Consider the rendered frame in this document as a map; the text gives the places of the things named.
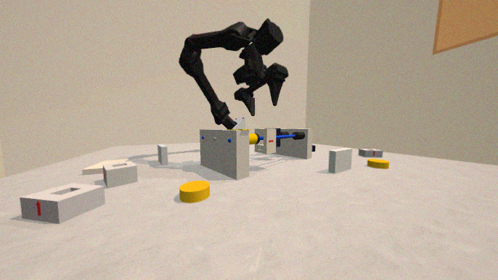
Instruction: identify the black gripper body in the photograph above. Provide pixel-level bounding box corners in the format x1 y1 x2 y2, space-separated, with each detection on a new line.
234 58 288 100

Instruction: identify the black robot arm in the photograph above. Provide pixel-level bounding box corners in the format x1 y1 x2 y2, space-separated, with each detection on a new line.
179 18 283 130

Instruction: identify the yellow short cylinder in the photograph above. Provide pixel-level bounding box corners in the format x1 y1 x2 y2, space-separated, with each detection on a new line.
179 181 210 203
367 159 389 169

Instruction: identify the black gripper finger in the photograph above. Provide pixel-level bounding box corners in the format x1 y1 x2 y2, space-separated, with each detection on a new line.
237 96 255 116
265 75 285 106

